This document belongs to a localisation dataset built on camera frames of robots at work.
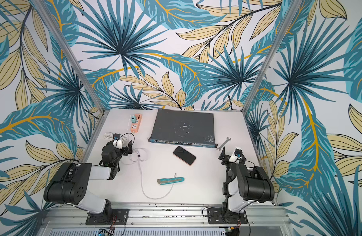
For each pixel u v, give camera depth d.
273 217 0.80
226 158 0.78
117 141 0.78
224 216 0.68
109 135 1.03
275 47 0.82
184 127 1.05
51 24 0.72
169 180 0.84
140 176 0.87
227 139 1.03
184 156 0.96
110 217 0.68
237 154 0.73
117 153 0.76
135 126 1.07
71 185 0.45
